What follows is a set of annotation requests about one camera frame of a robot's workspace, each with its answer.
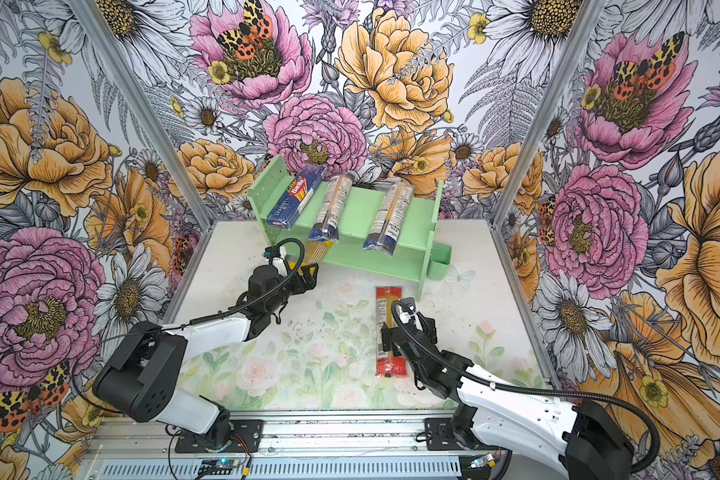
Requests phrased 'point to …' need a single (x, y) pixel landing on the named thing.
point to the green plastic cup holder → (442, 257)
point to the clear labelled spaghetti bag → (389, 218)
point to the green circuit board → (216, 467)
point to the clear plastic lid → (246, 276)
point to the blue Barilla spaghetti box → (295, 196)
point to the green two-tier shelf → (414, 243)
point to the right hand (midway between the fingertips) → (402, 331)
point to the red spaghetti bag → (386, 364)
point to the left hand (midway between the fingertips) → (307, 275)
